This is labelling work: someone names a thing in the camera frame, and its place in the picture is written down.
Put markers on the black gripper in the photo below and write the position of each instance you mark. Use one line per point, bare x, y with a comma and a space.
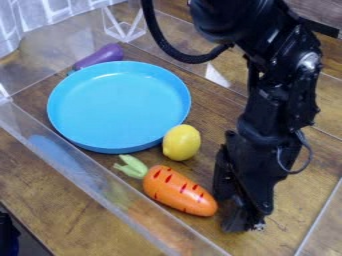
248, 170

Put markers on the orange toy carrot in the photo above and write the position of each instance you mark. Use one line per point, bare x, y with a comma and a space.
169, 187

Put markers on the yellow toy lemon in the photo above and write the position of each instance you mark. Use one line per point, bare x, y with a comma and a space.
182, 142

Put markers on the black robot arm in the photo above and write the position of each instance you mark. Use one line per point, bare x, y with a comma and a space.
284, 58

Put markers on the blue round tray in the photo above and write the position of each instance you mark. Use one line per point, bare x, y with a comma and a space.
117, 107

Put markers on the black object at corner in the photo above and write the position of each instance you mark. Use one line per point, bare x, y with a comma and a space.
9, 236

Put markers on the purple toy eggplant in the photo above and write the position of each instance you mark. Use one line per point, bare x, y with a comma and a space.
109, 53

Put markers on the white checkered curtain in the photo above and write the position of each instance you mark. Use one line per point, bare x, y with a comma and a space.
26, 15

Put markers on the clear acrylic enclosure wall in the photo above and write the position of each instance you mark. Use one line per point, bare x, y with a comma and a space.
89, 211

